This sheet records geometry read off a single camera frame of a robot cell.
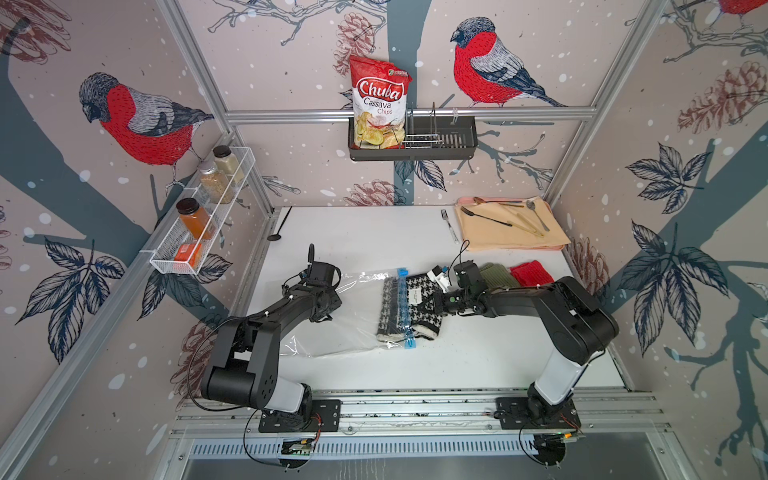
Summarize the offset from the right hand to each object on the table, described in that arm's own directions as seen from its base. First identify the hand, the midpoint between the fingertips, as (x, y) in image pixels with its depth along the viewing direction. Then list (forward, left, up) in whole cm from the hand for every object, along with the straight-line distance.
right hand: (419, 307), depth 89 cm
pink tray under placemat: (+50, -21, -2) cm, 54 cm away
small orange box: (-4, +54, +31) cm, 62 cm away
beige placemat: (+32, -23, -3) cm, 39 cm away
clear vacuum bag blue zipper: (0, +13, -3) cm, 14 cm away
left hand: (+3, +27, -1) cm, 27 cm away
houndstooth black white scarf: (-5, -1, +3) cm, 6 cm away
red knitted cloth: (+13, -37, 0) cm, 39 cm away
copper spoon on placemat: (+50, -26, -2) cm, 56 cm away
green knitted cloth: (+12, -25, +1) cm, 28 cm away
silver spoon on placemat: (+49, -48, -3) cm, 69 cm away
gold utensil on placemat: (+36, -45, -4) cm, 58 cm away
